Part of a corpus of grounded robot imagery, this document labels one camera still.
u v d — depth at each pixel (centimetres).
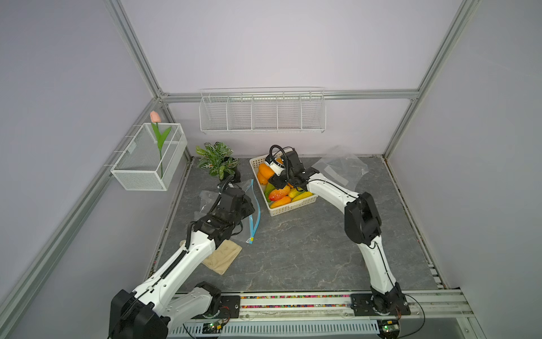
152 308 39
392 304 64
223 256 85
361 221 57
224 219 58
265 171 93
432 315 73
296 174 75
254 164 112
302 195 99
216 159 85
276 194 95
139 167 75
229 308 73
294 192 99
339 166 105
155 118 79
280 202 97
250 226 77
